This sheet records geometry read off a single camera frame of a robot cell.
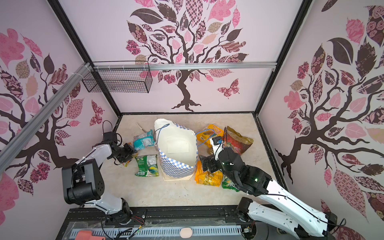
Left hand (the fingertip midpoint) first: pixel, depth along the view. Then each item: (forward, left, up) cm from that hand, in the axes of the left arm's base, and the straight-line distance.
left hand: (135, 154), depth 91 cm
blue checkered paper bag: (+5, -26, -3) cm, 26 cm away
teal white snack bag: (+11, +1, -3) cm, 11 cm away
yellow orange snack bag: (+14, -46, +3) cm, 49 cm away
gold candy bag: (+7, -65, +2) cm, 65 cm away
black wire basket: (+63, +25, +11) cm, 68 cm away
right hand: (-11, -43, +23) cm, 50 cm away
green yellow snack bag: (-18, -56, -2) cm, 58 cm away
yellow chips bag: (-15, -44, +1) cm, 47 cm away
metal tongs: (+24, +3, -4) cm, 25 cm away
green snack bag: (-7, -9, -2) cm, 11 cm away
